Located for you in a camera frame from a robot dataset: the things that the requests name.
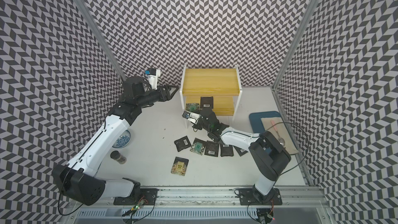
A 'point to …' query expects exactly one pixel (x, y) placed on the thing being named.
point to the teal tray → (256, 124)
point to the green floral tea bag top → (198, 146)
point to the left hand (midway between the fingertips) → (175, 89)
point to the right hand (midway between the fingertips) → (194, 113)
